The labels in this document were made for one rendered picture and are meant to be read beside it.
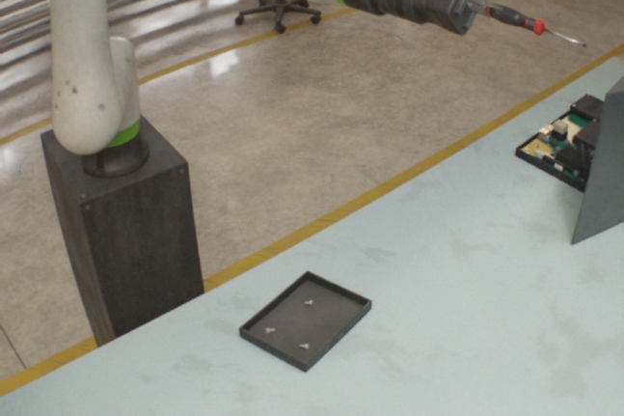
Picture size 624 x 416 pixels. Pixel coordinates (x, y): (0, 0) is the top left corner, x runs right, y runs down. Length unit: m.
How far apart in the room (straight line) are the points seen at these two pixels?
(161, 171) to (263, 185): 1.39
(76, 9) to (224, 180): 1.79
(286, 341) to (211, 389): 0.10
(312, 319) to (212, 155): 2.20
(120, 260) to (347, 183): 1.47
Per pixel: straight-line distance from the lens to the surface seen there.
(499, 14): 0.97
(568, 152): 0.96
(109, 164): 1.28
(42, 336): 2.16
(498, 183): 0.90
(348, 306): 0.70
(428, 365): 0.65
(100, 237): 1.30
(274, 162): 2.78
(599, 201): 0.81
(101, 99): 1.06
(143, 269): 1.39
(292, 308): 0.69
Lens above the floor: 1.49
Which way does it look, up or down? 33 degrees down
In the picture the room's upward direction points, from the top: straight up
